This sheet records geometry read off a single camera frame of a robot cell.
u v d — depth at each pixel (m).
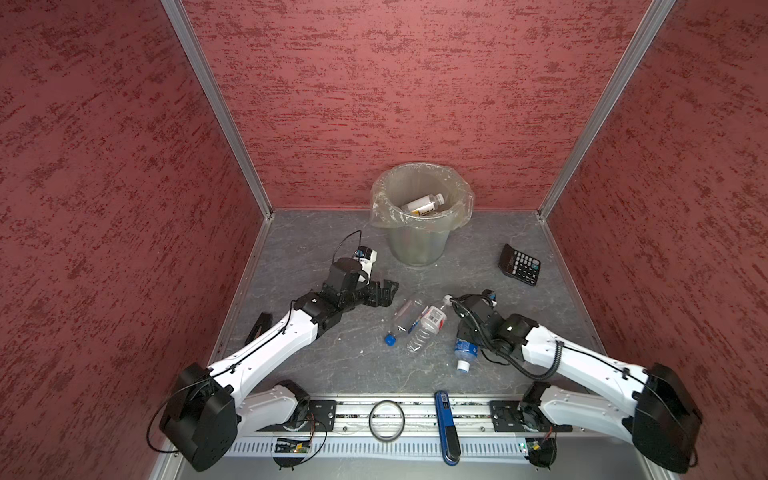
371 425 0.73
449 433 0.71
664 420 0.40
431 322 0.85
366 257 0.71
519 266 1.03
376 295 0.70
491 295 0.76
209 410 0.39
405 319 0.90
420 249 0.99
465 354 0.79
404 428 0.73
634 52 0.77
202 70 0.80
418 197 1.02
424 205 1.00
